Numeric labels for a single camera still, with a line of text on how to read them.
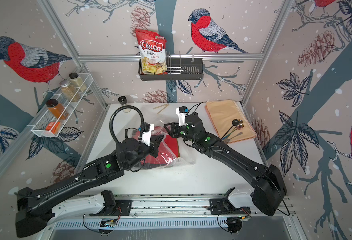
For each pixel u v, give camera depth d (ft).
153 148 1.88
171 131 2.19
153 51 2.55
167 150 2.30
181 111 2.16
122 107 1.47
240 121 3.51
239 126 3.40
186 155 3.04
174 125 2.12
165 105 3.99
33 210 1.29
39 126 2.15
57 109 2.20
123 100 3.59
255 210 2.39
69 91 2.45
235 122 3.50
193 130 1.83
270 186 1.29
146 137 1.84
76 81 2.62
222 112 3.96
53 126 2.16
